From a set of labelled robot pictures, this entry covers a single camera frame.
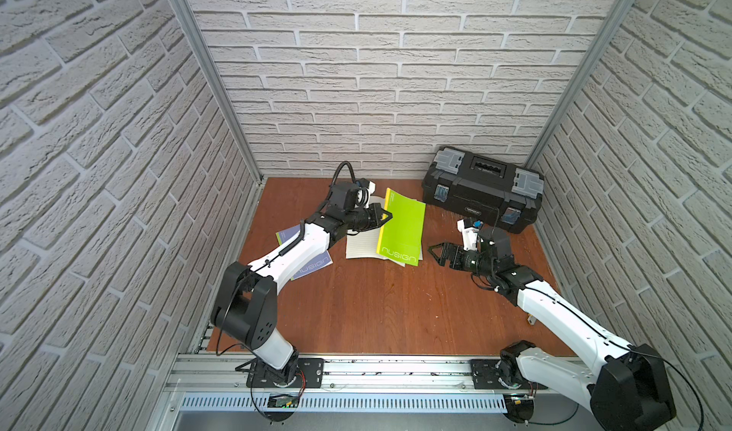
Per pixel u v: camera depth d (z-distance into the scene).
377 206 0.75
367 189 0.78
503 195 0.92
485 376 0.73
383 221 0.79
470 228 0.74
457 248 0.71
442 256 0.72
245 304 0.44
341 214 0.66
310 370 0.74
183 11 0.74
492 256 0.63
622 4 0.72
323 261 0.95
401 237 0.78
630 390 0.39
